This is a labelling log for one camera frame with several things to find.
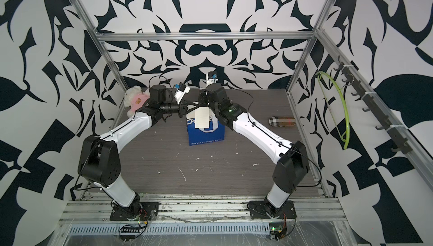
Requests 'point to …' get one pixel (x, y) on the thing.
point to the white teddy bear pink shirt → (135, 98)
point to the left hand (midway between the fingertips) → (197, 102)
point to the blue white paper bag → (215, 133)
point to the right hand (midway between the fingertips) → (201, 88)
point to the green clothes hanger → (336, 100)
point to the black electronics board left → (127, 232)
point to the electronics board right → (278, 230)
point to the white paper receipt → (202, 117)
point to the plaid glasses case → (282, 121)
